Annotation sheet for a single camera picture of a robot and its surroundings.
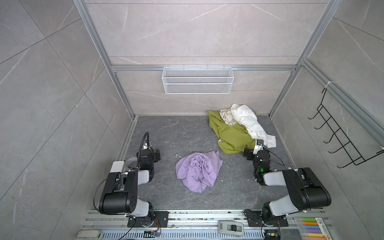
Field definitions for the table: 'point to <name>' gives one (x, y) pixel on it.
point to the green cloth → (232, 138)
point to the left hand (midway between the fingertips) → (148, 147)
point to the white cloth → (247, 117)
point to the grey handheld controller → (230, 227)
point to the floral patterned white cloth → (228, 117)
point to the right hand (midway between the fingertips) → (254, 144)
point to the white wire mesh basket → (197, 80)
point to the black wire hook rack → (351, 151)
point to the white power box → (117, 166)
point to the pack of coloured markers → (311, 228)
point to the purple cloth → (197, 170)
